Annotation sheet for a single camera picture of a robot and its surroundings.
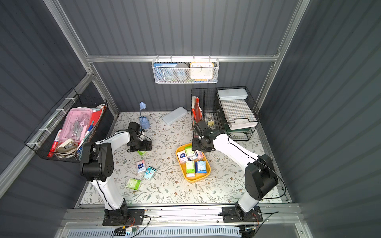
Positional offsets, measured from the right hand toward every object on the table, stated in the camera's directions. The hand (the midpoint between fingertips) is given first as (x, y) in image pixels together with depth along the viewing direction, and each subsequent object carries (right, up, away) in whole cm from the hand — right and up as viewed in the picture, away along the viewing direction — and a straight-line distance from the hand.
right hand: (199, 145), depth 86 cm
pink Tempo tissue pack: (-36, -13, +3) cm, 38 cm away
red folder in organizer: (-1, +24, +23) cm, 33 cm away
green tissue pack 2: (-37, -6, +8) cm, 38 cm away
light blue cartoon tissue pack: (+1, -12, -1) cm, 12 cm away
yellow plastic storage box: (-1, -18, 0) cm, 18 cm away
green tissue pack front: (-37, -21, -3) cm, 43 cm away
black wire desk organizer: (+12, +20, +34) cm, 41 cm away
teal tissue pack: (-30, -16, +1) cm, 34 cm away
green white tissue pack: (-5, -6, +6) cm, 10 cm away
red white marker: (-65, +3, -20) cm, 69 cm away
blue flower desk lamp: (-39, +15, +20) cm, 46 cm away
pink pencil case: (-62, +11, -14) cm, 64 cm away
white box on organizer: (+23, +34, +15) cm, 44 cm away
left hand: (-36, -4, +13) cm, 38 cm away
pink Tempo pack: (0, -6, +3) cm, 7 cm away
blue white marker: (-54, +2, -20) cm, 58 cm away
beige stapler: (-59, +2, -21) cm, 63 cm away
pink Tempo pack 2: (-5, -17, -1) cm, 18 cm away
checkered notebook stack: (+25, +19, +6) cm, 32 cm away
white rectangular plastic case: (-19, +20, +31) cm, 41 cm away
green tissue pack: (-5, -12, 0) cm, 13 cm away
